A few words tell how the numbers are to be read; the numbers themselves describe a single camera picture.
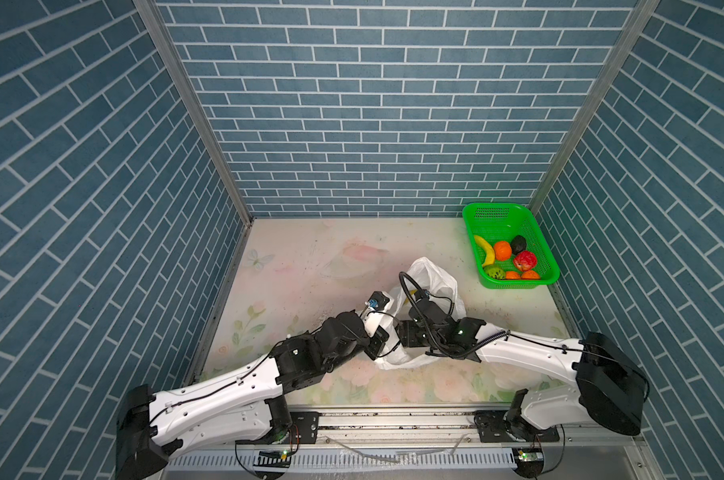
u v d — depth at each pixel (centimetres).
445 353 60
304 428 74
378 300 58
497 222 113
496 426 74
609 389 42
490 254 106
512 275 99
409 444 72
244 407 60
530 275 99
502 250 105
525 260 102
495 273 96
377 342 60
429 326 63
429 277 81
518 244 106
